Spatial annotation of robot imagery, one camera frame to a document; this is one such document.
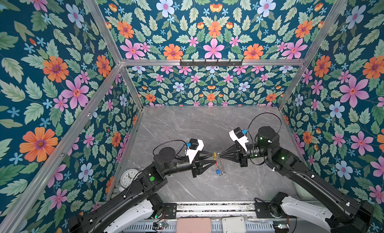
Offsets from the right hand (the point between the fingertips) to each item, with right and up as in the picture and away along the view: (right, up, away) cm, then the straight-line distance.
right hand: (221, 155), depth 59 cm
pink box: (-12, -36, +11) cm, 40 cm away
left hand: (-3, 0, -3) cm, 4 cm away
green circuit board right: (+30, -37, +11) cm, 49 cm away
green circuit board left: (-27, -37, +11) cm, 47 cm away
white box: (+7, -36, +11) cm, 39 cm away
